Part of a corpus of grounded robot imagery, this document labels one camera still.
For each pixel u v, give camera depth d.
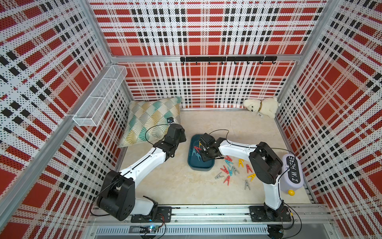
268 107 1.14
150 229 0.69
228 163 0.91
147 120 0.93
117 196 0.41
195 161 0.94
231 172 0.88
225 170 0.89
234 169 0.88
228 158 0.93
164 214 0.74
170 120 0.75
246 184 0.83
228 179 0.86
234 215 0.75
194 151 0.96
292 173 0.77
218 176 0.86
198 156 0.93
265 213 0.65
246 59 0.89
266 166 0.51
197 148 0.97
